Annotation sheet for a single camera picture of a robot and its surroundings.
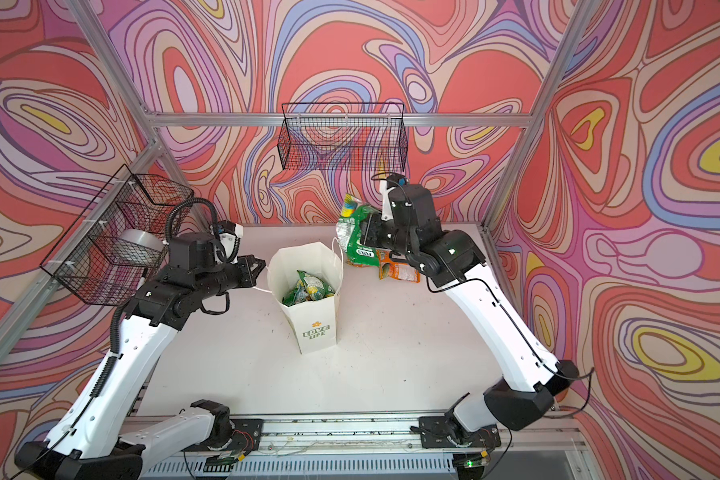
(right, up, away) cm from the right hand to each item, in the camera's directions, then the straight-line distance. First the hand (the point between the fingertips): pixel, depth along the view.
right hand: (362, 230), depth 65 cm
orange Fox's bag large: (+11, -11, +37) cm, 40 cm away
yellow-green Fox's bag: (-15, -15, +17) cm, 28 cm away
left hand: (-23, -7, +5) cm, 24 cm away
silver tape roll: (-55, -1, +8) cm, 55 cm away
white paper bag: (-12, -23, +10) cm, 28 cm away
